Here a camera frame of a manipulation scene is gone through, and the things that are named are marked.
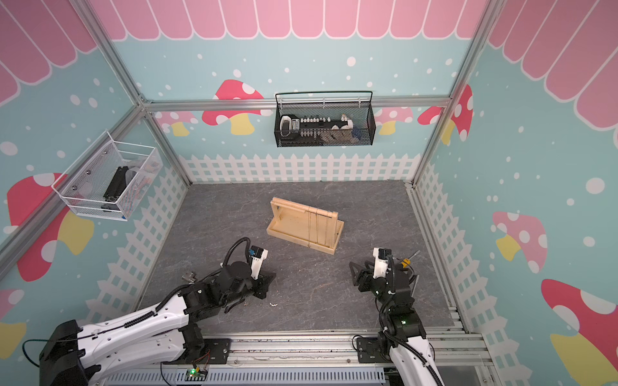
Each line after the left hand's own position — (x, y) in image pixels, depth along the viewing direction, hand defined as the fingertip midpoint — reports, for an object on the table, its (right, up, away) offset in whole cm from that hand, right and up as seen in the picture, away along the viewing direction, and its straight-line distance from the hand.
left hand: (274, 279), depth 78 cm
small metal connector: (-34, -3, +11) cm, 35 cm away
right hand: (+27, +5, +2) cm, 28 cm away
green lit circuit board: (-23, -27, -5) cm, 36 cm away
